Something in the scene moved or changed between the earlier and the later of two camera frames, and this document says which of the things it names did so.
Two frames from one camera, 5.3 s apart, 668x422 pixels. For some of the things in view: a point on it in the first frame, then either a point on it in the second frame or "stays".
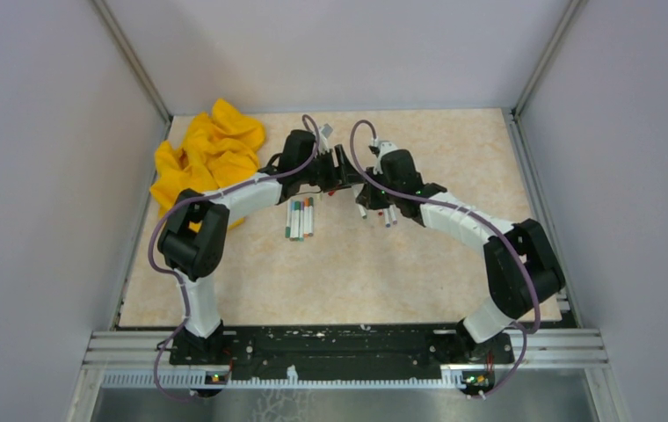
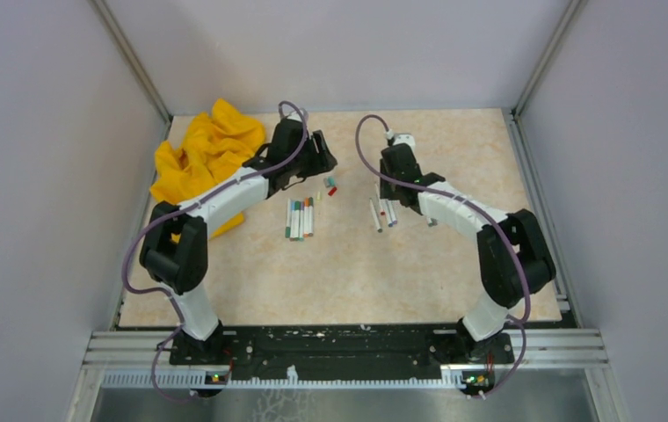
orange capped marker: [306, 217] stays
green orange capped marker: [310, 216] stays
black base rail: [342, 346] stays
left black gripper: [344, 175] -> [323, 160]
